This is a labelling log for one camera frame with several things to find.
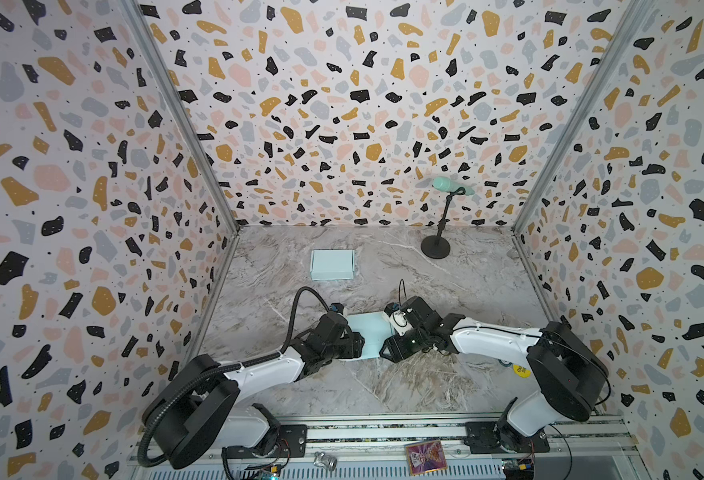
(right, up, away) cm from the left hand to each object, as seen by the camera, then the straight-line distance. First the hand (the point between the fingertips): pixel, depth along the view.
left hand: (362, 337), depth 86 cm
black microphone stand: (+29, +27, +30) cm, 49 cm away
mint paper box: (-13, +20, +21) cm, 32 cm away
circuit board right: (+38, -28, -15) cm, 49 cm away
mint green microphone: (+26, +45, +4) cm, 52 cm away
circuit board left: (-21, -28, -16) cm, 38 cm away
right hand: (+7, -2, -1) cm, 7 cm away
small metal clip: (-9, -24, -16) cm, 31 cm away
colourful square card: (+15, -24, -16) cm, 32 cm away
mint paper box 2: (+3, +2, +4) cm, 6 cm away
